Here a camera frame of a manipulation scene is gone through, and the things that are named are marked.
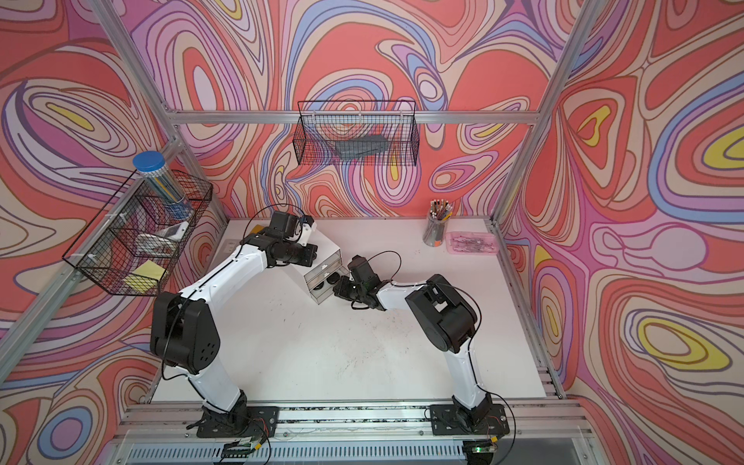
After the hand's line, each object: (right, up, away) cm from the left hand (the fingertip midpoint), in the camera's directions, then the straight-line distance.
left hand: (318, 255), depth 90 cm
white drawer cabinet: (+2, -5, +3) cm, 6 cm away
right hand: (+4, -13, +6) cm, 15 cm away
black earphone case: (-1, -11, +6) cm, 12 cm away
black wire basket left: (-45, +3, -16) cm, 48 cm away
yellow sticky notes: (-33, -4, -27) cm, 43 cm away
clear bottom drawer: (+1, -12, +6) cm, 14 cm away
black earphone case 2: (+3, -8, +8) cm, 12 cm away
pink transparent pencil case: (+56, +4, +21) cm, 60 cm away
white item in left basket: (-34, +7, -17) cm, 38 cm away
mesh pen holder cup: (+41, +15, +11) cm, 46 cm away
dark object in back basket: (+14, +38, +11) cm, 42 cm away
